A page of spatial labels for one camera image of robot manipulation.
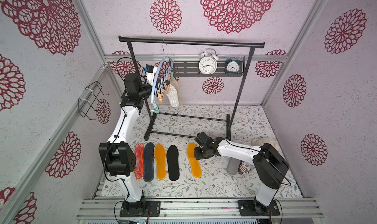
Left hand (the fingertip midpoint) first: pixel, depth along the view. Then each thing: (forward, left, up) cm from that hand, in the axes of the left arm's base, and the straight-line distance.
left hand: (167, 82), depth 77 cm
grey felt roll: (-32, -37, -36) cm, 60 cm away
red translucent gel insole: (-20, +21, -38) cm, 48 cm away
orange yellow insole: (-21, +8, -40) cm, 46 cm away
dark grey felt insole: (-34, +13, -38) cm, 53 cm away
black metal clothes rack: (-5, -39, -27) cm, 48 cm away
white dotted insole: (+5, -1, -14) cm, 15 cm away
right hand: (-25, -14, -35) cm, 45 cm away
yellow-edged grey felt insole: (-33, -15, -40) cm, 54 cm away
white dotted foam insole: (-23, 0, -38) cm, 45 cm away
